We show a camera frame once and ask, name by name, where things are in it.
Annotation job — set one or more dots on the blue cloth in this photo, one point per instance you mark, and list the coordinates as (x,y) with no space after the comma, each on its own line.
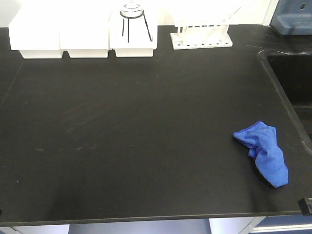
(268,151)

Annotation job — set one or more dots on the black sink basin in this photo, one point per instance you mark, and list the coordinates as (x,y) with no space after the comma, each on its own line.
(292,78)

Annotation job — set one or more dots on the white plastic bin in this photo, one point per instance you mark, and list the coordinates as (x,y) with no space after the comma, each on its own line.
(85,39)
(34,36)
(136,46)

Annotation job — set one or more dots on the grey-blue plastic fixture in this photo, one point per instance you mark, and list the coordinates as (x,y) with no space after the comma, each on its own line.
(292,22)

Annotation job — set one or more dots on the white test tube rack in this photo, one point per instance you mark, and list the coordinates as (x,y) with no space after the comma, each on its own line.
(202,41)

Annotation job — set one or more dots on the clear glass tube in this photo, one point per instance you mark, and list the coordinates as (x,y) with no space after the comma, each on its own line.
(225,21)

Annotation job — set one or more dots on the black metal tripod stand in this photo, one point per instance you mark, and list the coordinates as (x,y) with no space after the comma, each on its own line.
(127,29)

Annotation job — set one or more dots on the clear glass flask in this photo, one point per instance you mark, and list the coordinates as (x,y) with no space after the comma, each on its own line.
(131,8)

